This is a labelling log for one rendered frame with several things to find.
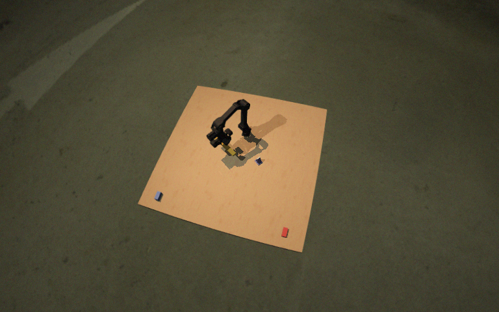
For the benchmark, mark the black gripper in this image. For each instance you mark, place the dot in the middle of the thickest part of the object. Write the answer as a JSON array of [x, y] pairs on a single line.
[[217, 142]]

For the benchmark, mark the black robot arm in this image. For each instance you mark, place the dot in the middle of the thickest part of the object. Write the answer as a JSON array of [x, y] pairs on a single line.
[[219, 123]]

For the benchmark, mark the yellow bar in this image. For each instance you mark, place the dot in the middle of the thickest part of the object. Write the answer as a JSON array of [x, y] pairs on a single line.
[[231, 151]]

